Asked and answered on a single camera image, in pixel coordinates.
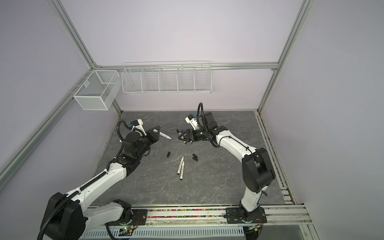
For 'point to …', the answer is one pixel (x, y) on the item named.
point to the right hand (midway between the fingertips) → (182, 139)
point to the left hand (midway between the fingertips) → (161, 128)
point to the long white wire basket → (167, 77)
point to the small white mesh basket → (99, 90)
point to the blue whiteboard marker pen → (182, 131)
